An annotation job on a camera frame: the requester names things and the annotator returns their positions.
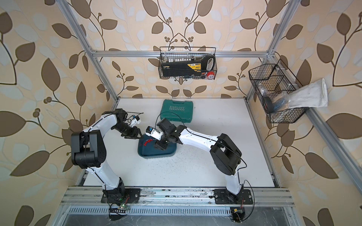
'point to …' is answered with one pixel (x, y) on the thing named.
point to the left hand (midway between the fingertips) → (138, 136)
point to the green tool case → (179, 111)
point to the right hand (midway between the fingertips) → (157, 141)
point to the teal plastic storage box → (146, 149)
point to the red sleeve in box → (148, 141)
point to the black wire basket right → (272, 82)
